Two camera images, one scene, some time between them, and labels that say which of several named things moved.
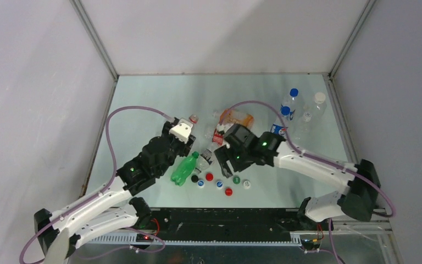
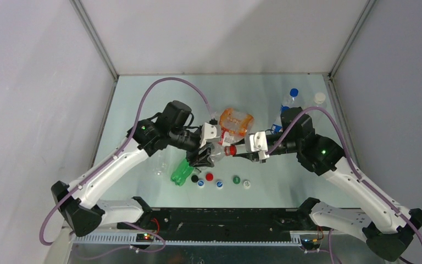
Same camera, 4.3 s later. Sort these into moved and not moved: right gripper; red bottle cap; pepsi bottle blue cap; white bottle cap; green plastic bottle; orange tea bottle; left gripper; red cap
Moved: left gripper; right gripper; red cap
Not moved: orange tea bottle; red bottle cap; white bottle cap; green plastic bottle; pepsi bottle blue cap
